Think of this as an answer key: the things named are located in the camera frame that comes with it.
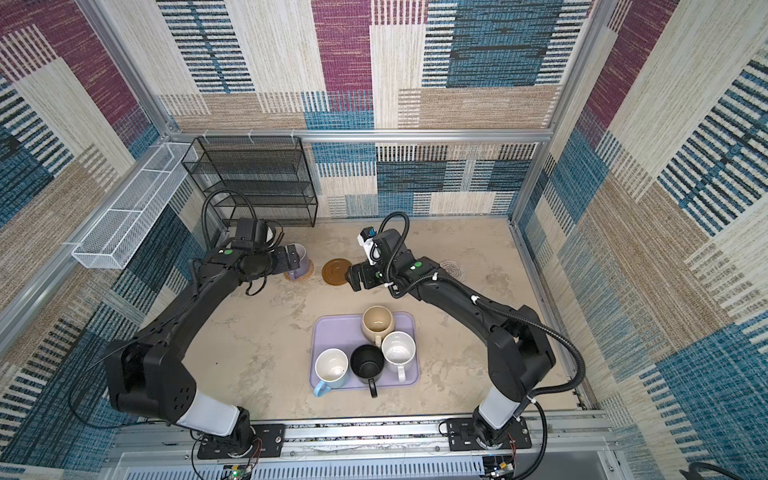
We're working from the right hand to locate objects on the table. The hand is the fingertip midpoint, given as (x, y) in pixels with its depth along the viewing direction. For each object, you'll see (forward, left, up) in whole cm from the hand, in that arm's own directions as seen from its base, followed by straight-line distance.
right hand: (362, 275), depth 83 cm
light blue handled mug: (-19, +10, -16) cm, 27 cm away
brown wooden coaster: (+14, +11, -17) cm, 25 cm away
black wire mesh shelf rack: (+42, +39, +2) cm, 58 cm away
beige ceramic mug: (-6, -3, -16) cm, 17 cm away
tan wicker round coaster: (+13, +20, -17) cm, 30 cm away
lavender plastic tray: (-6, -13, -18) cm, 23 cm away
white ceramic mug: (-15, -9, -16) cm, 24 cm away
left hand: (+6, +21, +2) cm, 22 cm away
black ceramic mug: (-18, -1, -16) cm, 24 cm away
